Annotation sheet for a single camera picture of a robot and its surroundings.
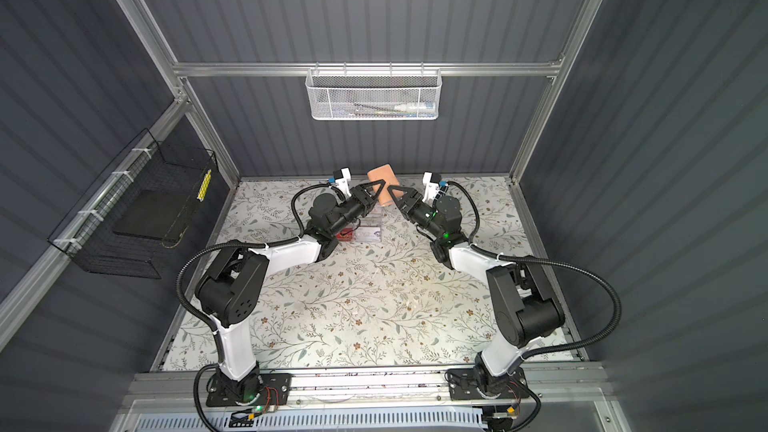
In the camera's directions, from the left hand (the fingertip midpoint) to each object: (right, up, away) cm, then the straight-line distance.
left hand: (387, 183), depth 81 cm
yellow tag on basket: (-52, -1, +2) cm, 52 cm away
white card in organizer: (-7, -16, +18) cm, 25 cm away
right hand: (+1, -3, -1) cm, 4 cm away
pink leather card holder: (+1, +1, +2) cm, 2 cm away
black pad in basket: (-61, -8, -5) cm, 61 cm away
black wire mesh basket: (-63, -13, -20) cm, 67 cm away
